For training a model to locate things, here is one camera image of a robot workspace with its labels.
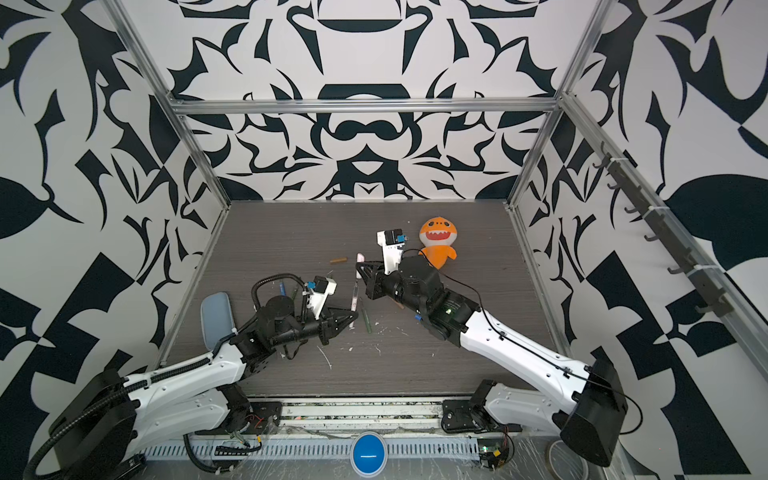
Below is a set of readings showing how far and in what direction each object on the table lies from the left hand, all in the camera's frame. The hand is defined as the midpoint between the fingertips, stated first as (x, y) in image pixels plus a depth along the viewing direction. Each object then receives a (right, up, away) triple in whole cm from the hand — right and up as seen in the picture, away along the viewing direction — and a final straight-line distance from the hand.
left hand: (358, 309), depth 73 cm
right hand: (0, +11, -5) cm, 13 cm away
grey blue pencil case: (-43, -7, +16) cm, 47 cm away
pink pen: (-1, +3, 0) cm, 3 cm away
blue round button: (+3, -31, -5) cm, 32 cm away
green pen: (+1, -7, +16) cm, 18 cm away
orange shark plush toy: (+24, +18, +26) cm, 40 cm away
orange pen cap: (-9, +10, +28) cm, 31 cm away
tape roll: (+47, -34, -5) cm, 58 cm away
